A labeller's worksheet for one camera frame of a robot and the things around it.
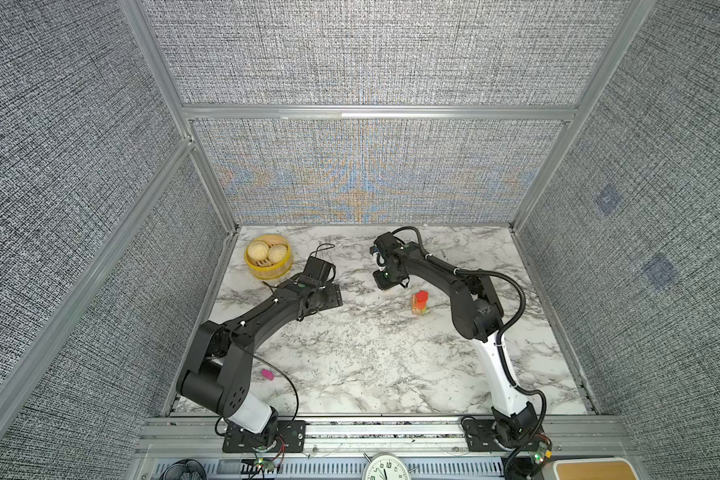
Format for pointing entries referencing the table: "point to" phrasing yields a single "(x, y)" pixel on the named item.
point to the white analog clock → (386, 466)
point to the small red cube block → (422, 296)
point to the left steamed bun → (258, 250)
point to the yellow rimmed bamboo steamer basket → (266, 270)
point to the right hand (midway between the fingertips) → (384, 281)
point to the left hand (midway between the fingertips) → (331, 298)
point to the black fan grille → (184, 469)
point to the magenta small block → (267, 374)
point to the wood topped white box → (594, 469)
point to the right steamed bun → (276, 253)
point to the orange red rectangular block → (420, 301)
